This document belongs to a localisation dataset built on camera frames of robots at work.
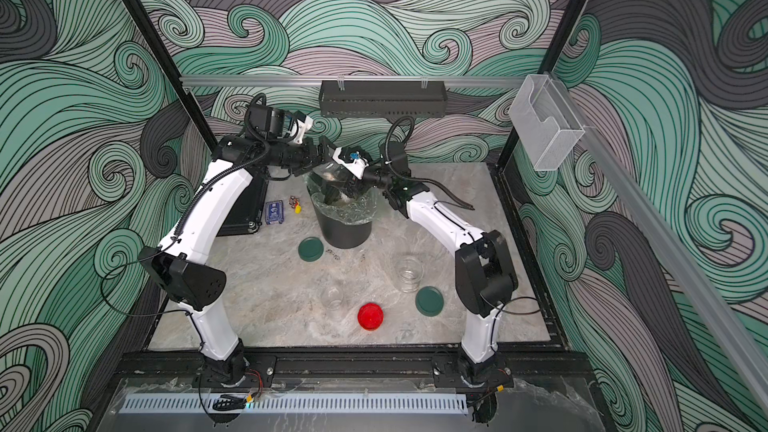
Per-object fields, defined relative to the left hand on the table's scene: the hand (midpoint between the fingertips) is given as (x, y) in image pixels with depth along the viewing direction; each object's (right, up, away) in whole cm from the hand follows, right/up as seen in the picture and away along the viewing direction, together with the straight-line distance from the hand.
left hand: (332, 153), depth 74 cm
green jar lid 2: (+26, -41, +10) cm, 50 cm away
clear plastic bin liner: (+5, -15, +4) cm, 16 cm away
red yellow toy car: (-19, -15, +33) cm, 40 cm away
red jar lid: (+9, -45, +8) cm, 46 cm away
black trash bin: (0, -24, +22) cm, 33 cm away
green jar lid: (-11, -29, +21) cm, 37 cm away
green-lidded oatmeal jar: (-2, -10, +12) cm, 15 cm away
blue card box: (-25, -17, +30) cm, 43 cm away
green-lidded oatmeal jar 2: (+21, -35, +15) cm, 44 cm away
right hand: (-1, -3, +5) cm, 5 cm away
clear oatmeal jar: (-1, -40, +10) cm, 41 cm away
